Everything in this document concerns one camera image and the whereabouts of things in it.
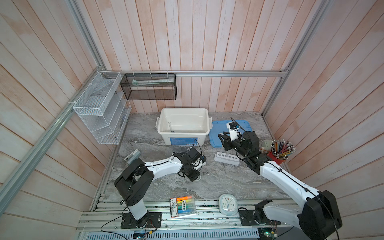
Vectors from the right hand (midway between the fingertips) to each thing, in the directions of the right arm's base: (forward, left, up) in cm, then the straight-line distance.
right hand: (221, 133), depth 80 cm
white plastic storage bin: (+22, +23, -20) cm, 37 cm away
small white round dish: (-18, +12, -20) cm, 29 cm away
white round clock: (-31, -4, -20) cm, 37 cm away
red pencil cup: (-9, -34, -14) cm, 38 cm away
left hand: (-17, +14, -21) cm, 31 cm away
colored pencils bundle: (-3, -36, -10) cm, 38 cm away
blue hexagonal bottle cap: (+17, +32, -10) cm, 37 cm away
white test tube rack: (-5, -6, -19) cm, 20 cm away
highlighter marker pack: (-33, +20, -20) cm, 44 cm away
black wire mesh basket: (+40, +47, +3) cm, 62 cm away
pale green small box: (+5, -34, -19) cm, 39 cm away
